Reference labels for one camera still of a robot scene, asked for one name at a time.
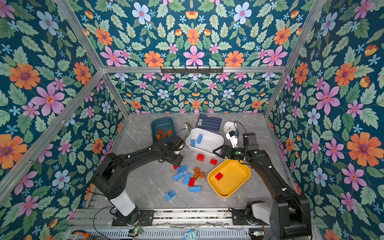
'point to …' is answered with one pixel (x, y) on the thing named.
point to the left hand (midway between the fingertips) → (178, 157)
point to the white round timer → (229, 126)
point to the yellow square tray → (227, 177)
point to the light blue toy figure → (192, 234)
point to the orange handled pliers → (85, 234)
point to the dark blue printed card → (208, 122)
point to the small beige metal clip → (188, 125)
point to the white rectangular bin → (204, 141)
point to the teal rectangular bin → (162, 128)
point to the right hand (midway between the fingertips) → (219, 151)
